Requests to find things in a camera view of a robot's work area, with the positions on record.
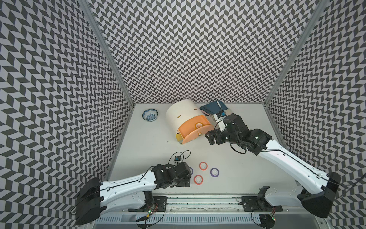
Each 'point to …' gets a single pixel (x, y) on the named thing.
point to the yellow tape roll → (198, 125)
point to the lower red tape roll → (198, 179)
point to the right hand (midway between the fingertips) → (214, 134)
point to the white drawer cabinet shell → (177, 110)
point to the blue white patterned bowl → (150, 115)
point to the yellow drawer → (179, 138)
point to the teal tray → (212, 108)
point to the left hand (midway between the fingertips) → (181, 181)
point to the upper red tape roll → (203, 166)
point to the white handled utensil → (218, 102)
